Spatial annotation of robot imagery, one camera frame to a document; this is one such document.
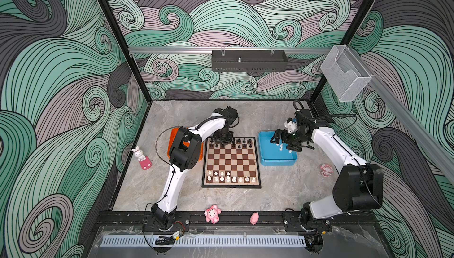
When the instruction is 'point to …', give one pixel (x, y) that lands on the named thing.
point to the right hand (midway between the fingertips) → (279, 143)
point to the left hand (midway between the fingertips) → (225, 142)
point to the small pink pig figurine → (254, 218)
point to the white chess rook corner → (253, 179)
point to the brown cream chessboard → (234, 165)
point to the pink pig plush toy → (212, 213)
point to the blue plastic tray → (274, 154)
